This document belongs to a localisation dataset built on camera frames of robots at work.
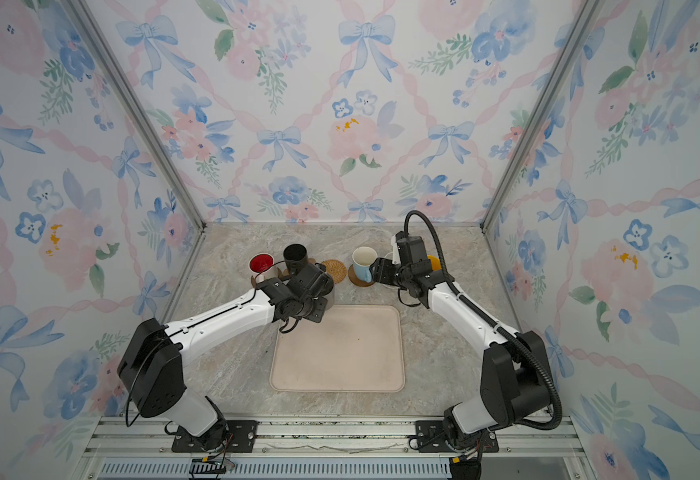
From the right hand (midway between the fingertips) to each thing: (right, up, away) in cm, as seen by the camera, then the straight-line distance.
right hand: (379, 266), depth 87 cm
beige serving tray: (-7, -25, +3) cm, 26 cm away
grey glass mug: (-13, -7, -11) cm, 19 cm away
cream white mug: (+4, +3, -9) cm, 10 cm away
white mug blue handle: (-4, +3, +11) cm, 12 cm away
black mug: (-27, +3, +13) cm, 30 cm away
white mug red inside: (-38, 0, +13) cm, 40 cm away
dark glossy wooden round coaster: (-42, -6, +14) cm, 44 cm away
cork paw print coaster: (-23, +1, +23) cm, 32 cm away
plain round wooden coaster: (-7, -5, +16) cm, 18 cm away
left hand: (-17, -11, -2) cm, 20 cm away
